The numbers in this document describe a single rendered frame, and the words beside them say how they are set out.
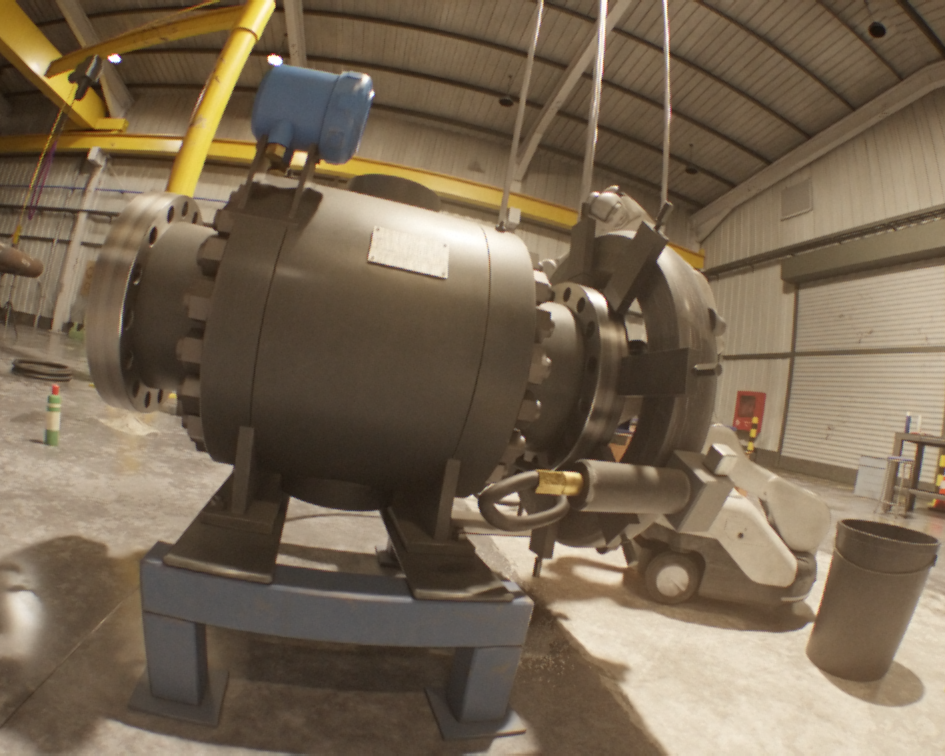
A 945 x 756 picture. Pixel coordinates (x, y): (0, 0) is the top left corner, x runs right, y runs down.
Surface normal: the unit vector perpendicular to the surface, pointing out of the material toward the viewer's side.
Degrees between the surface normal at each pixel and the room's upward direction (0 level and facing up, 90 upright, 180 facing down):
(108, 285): 89
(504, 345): 85
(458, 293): 72
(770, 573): 90
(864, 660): 93
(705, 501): 112
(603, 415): 107
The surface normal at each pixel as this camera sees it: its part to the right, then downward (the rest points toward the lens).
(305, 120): 0.11, 0.67
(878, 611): -0.59, -0.07
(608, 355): 0.34, -0.20
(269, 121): 0.02, 0.83
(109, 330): 0.23, 0.33
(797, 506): -0.38, -0.09
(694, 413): 0.30, 0.13
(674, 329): -0.93, -0.18
